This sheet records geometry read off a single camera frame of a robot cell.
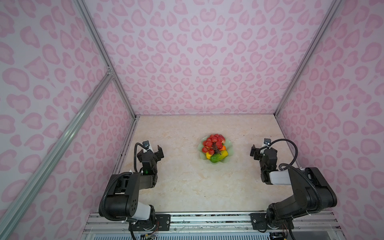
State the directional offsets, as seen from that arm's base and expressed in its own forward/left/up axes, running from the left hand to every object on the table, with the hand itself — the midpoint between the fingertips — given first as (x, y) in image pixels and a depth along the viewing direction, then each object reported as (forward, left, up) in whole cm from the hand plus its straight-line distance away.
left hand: (151, 145), depth 90 cm
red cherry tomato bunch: (0, -38, 0) cm, 38 cm away
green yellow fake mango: (-7, -40, -5) cm, 40 cm away
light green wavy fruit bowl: (-3, -31, -6) cm, 32 cm away
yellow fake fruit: (-4, -34, -6) cm, 35 cm away
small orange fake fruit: (+1, -45, -7) cm, 46 cm away
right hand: (0, -68, -2) cm, 68 cm away
